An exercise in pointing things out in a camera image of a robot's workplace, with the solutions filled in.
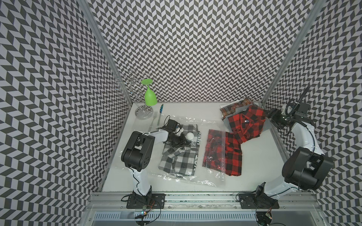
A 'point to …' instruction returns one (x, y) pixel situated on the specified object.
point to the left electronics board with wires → (144, 211)
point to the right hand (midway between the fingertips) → (266, 117)
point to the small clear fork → (155, 115)
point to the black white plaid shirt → (182, 160)
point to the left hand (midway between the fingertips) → (187, 145)
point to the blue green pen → (160, 116)
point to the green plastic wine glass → (150, 98)
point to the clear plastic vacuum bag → (203, 175)
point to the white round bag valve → (190, 136)
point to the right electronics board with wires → (264, 218)
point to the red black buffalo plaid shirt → (248, 124)
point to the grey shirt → (267, 126)
